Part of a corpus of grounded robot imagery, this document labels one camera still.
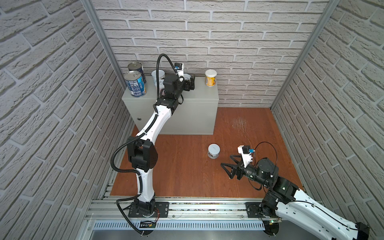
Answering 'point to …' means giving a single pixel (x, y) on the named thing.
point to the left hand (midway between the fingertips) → (186, 71)
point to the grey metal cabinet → (194, 115)
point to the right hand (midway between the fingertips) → (226, 160)
